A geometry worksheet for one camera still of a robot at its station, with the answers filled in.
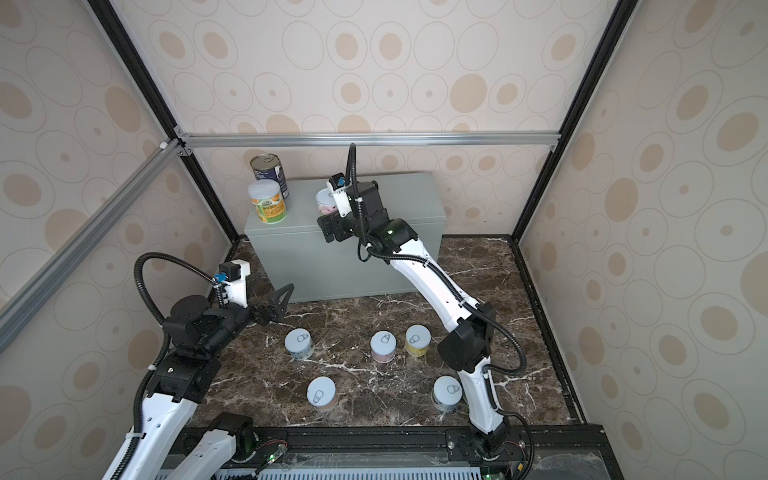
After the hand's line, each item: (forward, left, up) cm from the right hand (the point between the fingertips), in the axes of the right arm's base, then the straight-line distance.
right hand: (334, 212), depth 77 cm
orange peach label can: (-35, +4, -30) cm, 47 cm away
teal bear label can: (-36, -29, -32) cm, 56 cm away
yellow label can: (-21, -22, -31) cm, 43 cm away
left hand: (-20, +10, -3) cm, 22 cm away
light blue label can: (-22, +12, -30) cm, 39 cm away
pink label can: (-23, -12, -31) cm, 40 cm away
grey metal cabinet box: (-1, +16, -18) cm, 24 cm away
